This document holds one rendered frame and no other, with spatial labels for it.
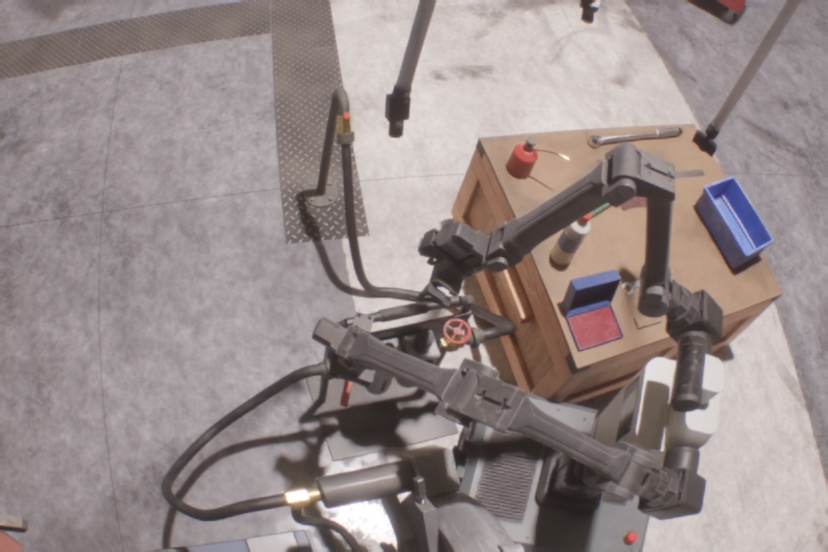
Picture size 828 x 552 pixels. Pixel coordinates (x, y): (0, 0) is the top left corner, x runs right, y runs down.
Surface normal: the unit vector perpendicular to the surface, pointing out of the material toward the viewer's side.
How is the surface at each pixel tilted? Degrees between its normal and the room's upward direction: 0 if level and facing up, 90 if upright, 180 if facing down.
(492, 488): 0
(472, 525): 37
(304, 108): 0
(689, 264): 0
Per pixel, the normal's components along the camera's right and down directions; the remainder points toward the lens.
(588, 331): 0.20, -0.49
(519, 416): 0.43, 0.04
